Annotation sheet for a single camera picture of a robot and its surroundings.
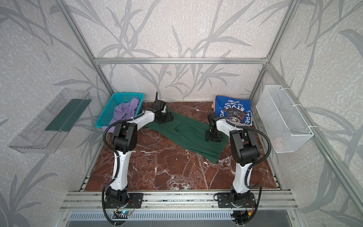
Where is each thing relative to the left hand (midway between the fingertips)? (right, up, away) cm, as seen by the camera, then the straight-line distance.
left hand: (171, 114), depth 106 cm
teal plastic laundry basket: (-48, -2, -4) cm, 48 cm away
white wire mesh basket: (+57, -6, -45) cm, 73 cm away
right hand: (+29, -15, -8) cm, 34 cm away
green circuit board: (-22, -52, -34) cm, 66 cm away
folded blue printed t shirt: (+51, +3, 0) cm, 51 cm away
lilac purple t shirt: (-40, +3, +8) cm, 41 cm away
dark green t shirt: (+14, -15, -8) cm, 22 cm away
